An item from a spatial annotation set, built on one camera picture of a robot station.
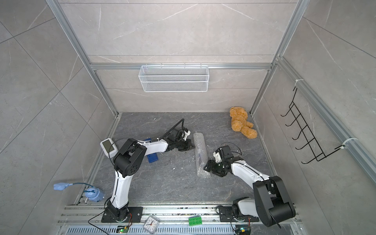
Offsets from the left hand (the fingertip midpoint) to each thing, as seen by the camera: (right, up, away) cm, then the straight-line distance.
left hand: (198, 145), depth 95 cm
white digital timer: (-60, -2, +1) cm, 60 cm away
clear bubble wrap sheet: (+1, -5, -7) cm, 9 cm away
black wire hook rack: (+50, +9, -27) cm, 58 cm away
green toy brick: (-3, -33, -27) cm, 42 cm away
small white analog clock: (-24, -35, -26) cm, 50 cm away
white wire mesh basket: (-17, +46, +5) cm, 49 cm away
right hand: (+7, -14, -8) cm, 17 cm away
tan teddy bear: (+27, +15, -1) cm, 31 cm away
